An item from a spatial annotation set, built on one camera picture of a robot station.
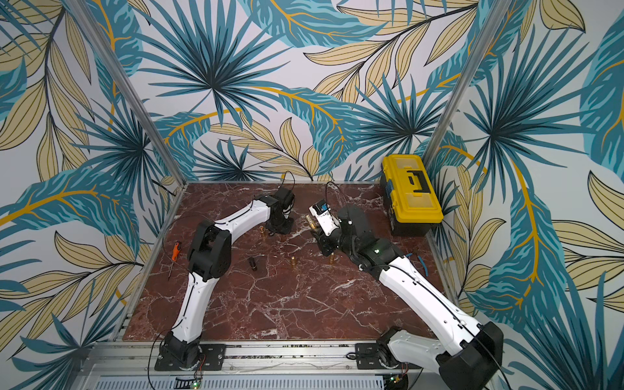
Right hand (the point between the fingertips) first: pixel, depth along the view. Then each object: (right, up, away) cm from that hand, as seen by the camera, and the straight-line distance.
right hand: (316, 228), depth 74 cm
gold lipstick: (-1, +1, -2) cm, 3 cm away
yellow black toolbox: (+37, +9, +19) cm, 42 cm away
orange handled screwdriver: (-55, -12, +21) cm, 60 cm away
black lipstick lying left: (-23, -14, +14) cm, 30 cm away
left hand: (-12, -4, +26) cm, 29 cm away
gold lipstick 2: (-9, -14, +17) cm, 24 cm away
